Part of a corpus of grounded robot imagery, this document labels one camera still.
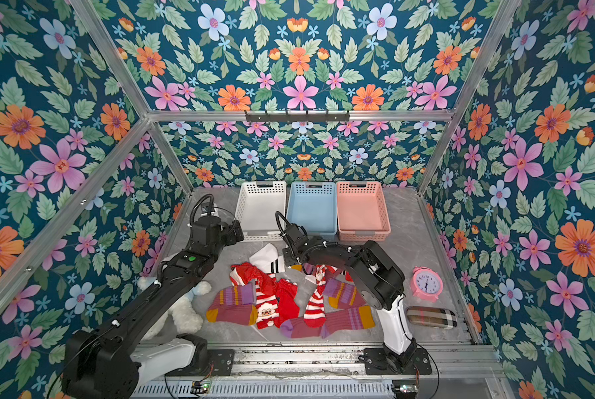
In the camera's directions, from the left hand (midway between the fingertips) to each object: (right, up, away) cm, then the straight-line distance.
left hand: (230, 223), depth 82 cm
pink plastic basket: (+50, +4, +29) cm, 58 cm away
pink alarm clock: (+69, -22, +4) cm, 72 cm away
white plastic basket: (+3, +8, +31) cm, 32 cm away
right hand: (+21, -11, +14) cm, 28 cm away
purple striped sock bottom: (+40, -32, -1) cm, 52 cm away
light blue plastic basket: (+28, +7, +29) cm, 41 cm away
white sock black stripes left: (+10, -15, +13) cm, 22 cm away
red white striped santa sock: (+29, -31, -1) cm, 42 cm away
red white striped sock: (+12, -29, +2) cm, 32 cm away
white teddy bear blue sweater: (-11, -30, -7) cm, 33 cm away
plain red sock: (+18, -25, +5) cm, 31 cm away
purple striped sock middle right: (+39, -26, +3) cm, 46 cm away
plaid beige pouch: (+67, -31, -2) cm, 74 cm away
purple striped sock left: (+1, -28, +1) cm, 28 cm away
